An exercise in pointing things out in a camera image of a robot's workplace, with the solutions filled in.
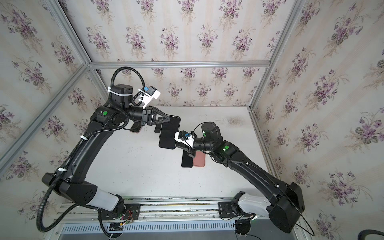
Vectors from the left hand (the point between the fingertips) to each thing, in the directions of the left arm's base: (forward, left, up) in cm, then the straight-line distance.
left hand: (169, 117), depth 58 cm
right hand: (-3, -1, -14) cm, 14 cm away
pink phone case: (+1, -14, -41) cm, 43 cm away
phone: (+1, -7, -42) cm, 42 cm away
